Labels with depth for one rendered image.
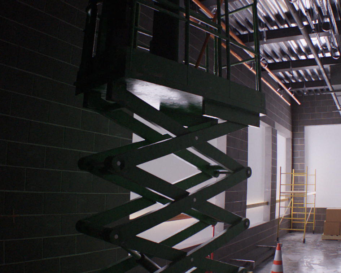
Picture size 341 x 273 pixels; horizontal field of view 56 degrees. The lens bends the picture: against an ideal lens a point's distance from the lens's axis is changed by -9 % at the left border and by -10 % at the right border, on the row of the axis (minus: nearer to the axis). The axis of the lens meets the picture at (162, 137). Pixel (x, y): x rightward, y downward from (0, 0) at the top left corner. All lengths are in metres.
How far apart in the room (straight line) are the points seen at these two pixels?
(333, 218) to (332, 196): 1.58
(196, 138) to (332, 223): 7.83
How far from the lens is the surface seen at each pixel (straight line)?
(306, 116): 11.66
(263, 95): 3.21
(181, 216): 5.08
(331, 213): 10.09
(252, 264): 6.14
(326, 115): 11.57
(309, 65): 8.49
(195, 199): 2.59
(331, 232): 10.10
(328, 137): 11.64
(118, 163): 2.15
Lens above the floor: 1.57
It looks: 7 degrees up
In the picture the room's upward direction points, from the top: 2 degrees clockwise
